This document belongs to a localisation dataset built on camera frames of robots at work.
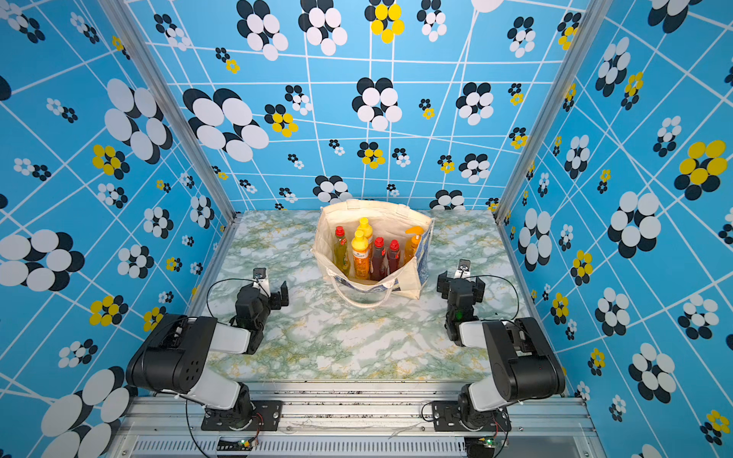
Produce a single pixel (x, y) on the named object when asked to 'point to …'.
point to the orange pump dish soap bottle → (412, 240)
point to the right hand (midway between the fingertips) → (468, 274)
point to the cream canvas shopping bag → (389, 221)
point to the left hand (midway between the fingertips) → (273, 280)
